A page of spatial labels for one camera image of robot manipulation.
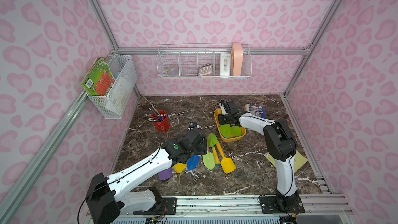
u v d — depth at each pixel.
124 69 0.94
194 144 0.57
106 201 0.38
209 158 0.88
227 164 0.86
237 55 0.82
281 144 0.55
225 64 0.93
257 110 1.08
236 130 0.99
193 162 0.88
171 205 0.73
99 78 0.72
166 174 0.83
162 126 0.96
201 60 1.03
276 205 0.71
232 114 0.80
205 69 0.95
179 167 0.86
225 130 0.98
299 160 0.88
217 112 1.01
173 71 0.97
